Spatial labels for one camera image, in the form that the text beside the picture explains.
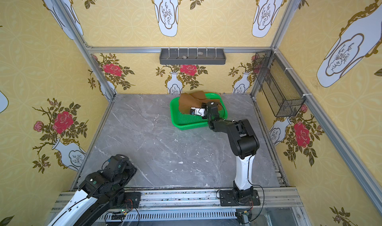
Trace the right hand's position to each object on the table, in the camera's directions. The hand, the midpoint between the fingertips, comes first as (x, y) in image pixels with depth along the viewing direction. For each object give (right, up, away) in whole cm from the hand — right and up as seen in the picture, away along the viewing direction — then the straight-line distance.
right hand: (204, 102), depth 100 cm
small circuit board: (-43, -56, -29) cm, 76 cm away
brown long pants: (-6, +2, -1) cm, 7 cm away
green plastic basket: (-13, -14, +3) cm, 19 cm away
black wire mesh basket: (+38, +2, -25) cm, 46 cm away
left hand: (-35, -36, -21) cm, 55 cm away
